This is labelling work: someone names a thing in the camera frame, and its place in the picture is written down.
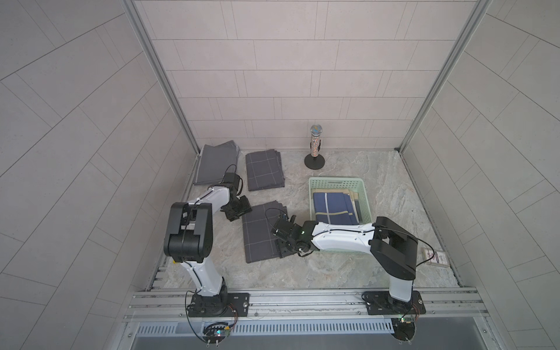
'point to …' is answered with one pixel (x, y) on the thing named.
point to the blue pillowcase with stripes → (335, 208)
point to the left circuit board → (215, 332)
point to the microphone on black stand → (315, 161)
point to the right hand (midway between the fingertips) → (283, 250)
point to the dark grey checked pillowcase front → (259, 221)
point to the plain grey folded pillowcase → (215, 161)
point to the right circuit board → (404, 328)
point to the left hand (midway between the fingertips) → (249, 208)
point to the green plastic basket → (355, 184)
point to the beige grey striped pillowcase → (357, 206)
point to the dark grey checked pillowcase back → (264, 170)
